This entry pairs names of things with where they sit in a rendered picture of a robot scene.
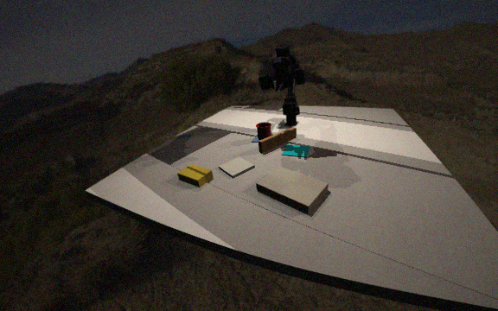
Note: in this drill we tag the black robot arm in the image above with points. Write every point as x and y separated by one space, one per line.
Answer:
284 61

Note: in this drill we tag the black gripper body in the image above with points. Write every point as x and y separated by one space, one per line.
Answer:
298 75

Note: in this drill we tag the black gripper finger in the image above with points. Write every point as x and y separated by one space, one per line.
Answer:
286 82
274 82

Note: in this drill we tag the yellow rectangular block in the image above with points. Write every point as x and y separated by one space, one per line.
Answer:
195 175

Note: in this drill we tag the tan rectangular block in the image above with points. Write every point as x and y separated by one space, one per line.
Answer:
294 189

